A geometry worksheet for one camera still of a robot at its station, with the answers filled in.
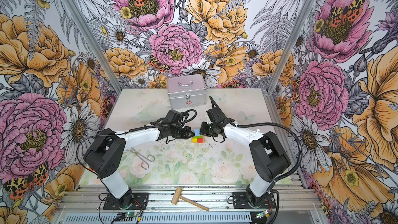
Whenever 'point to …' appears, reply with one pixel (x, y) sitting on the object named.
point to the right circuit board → (261, 214)
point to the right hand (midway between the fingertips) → (200, 135)
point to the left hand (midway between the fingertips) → (192, 138)
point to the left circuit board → (131, 213)
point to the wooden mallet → (177, 196)
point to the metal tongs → (144, 164)
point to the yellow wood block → (195, 140)
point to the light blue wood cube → (197, 132)
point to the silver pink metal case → (186, 91)
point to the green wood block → (200, 136)
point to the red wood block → (200, 140)
